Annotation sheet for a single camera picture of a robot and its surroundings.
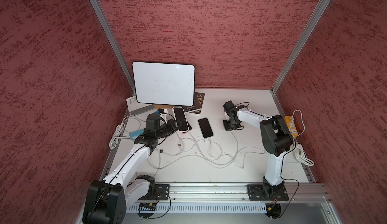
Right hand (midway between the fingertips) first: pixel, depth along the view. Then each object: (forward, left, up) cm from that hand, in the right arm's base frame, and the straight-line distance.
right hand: (229, 130), depth 98 cm
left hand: (-5, +30, +17) cm, 35 cm away
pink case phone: (+1, +26, +2) cm, 27 cm away
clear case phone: (+2, +16, +1) cm, 16 cm away
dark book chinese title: (+17, +22, +3) cm, 28 cm away
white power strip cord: (-16, -39, 0) cm, 42 cm away
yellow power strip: (0, -40, +3) cm, 40 cm away
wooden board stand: (+18, +50, +4) cm, 53 cm away
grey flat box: (+19, +67, +3) cm, 69 cm away
